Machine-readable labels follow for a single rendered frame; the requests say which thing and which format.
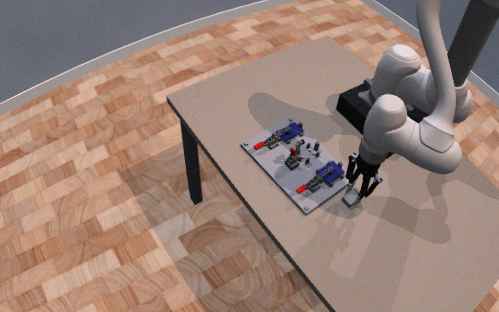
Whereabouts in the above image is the blue rectangular block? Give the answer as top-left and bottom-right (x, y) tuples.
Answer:
(276, 122), (304, 143)

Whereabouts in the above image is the blue rectangular plate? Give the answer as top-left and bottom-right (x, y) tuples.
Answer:
(316, 161), (345, 186)

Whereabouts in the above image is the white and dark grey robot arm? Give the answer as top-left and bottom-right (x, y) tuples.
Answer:
(357, 0), (499, 174)

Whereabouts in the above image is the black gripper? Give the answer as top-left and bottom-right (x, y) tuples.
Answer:
(344, 153), (383, 206)

